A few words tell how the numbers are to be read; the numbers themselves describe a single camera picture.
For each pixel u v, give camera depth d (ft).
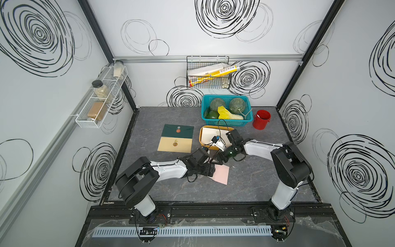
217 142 2.70
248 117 3.45
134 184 1.45
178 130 3.47
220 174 2.84
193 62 3.00
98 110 2.19
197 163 2.28
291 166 1.60
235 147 2.36
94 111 2.19
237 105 3.55
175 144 3.26
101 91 2.32
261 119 3.35
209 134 3.25
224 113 3.43
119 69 2.84
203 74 2.84
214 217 2.41
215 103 3.58
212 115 3.45
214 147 2.72
